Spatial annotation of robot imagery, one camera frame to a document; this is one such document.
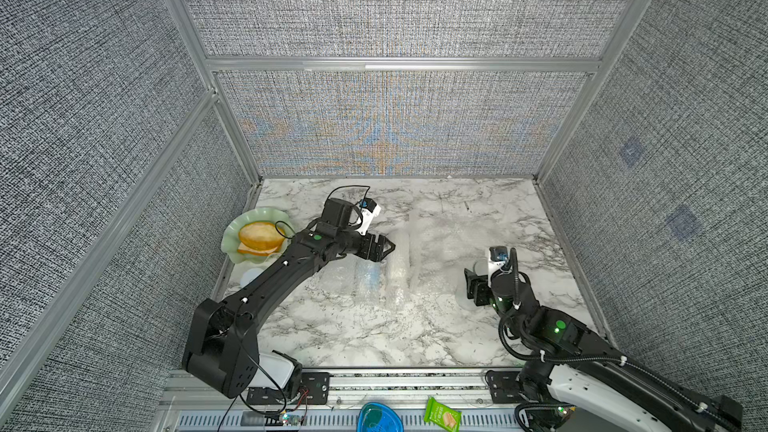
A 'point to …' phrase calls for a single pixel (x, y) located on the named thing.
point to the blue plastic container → (378, 417)
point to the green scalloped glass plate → (229, 241)
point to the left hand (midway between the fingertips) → (387, 240)
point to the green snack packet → (437, 411)
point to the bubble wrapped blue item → (367, 281)
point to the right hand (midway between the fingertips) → (478, 264)
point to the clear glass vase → (480, 267)
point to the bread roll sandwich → (260, 238)
